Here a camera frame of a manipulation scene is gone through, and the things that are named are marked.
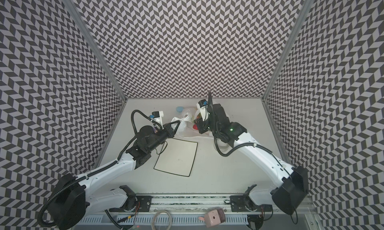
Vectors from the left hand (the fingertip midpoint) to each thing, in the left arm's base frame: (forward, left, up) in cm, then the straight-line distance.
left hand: (181, 122), depth 75 cm
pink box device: (-38, -15, -16) cm, 44 cm away
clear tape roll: (-1, -23, -25) cm, 34 cm away
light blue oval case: (+31, +7, -26) cm, 42 cm away
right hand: (-1, -8, 0) cm, 8 cm away
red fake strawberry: (+13, -6, -24) cm, 28 cm away
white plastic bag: (+1, -3, -1) cm, 3 cm away
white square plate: (-9, +4, -22) cm, 24 cm away
